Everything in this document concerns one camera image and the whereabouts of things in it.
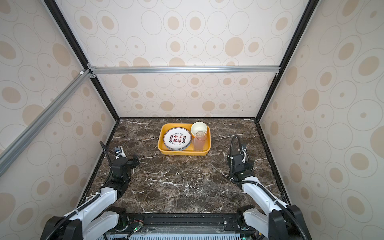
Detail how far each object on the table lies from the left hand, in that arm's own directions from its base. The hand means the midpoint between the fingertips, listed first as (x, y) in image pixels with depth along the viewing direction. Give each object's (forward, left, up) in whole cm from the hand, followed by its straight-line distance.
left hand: (129, 151), depth 85 cm
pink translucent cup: (+9, -40, -3) cm, 41 cm away
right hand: (-1, -65, -4) cm, 65 cm away
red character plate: (+18, -24, -12) cm, 32 cm away
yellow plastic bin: (+8, -33, -13) cm, 37 cm away
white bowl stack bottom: (+24, -39, -7) cm, 47 cm away
